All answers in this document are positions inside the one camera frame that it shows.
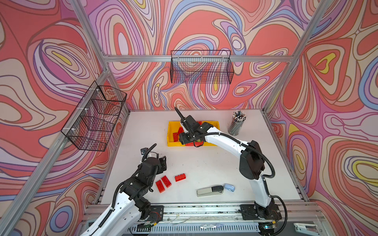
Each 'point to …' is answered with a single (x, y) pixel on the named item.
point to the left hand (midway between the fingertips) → (159, 160)
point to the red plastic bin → (198, 143)
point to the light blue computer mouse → (229, 187)
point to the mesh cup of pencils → (238, 118)
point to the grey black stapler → (210, 191)
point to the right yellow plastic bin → (215, 124)
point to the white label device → (309, 229)
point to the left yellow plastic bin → (173, 127)
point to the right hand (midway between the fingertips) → (185, 141)
